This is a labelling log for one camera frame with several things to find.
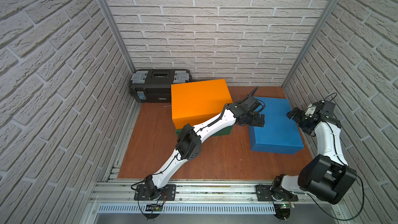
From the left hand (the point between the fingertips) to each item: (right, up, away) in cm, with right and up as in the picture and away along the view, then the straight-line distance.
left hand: (261, 121), depth 82 cm
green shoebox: (-22, -1, -20) cm, 30 cm away
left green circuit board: (-56, -40, -10) cm, 69 cm away
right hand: (+19, +1, 0) cm, 19 cm away
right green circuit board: (+7, -38, -11) cm, 40 cm away
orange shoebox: (-37, +10, -1) cm, 38 cm away
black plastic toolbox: (-64, +21, +16) cm, 69 cm away
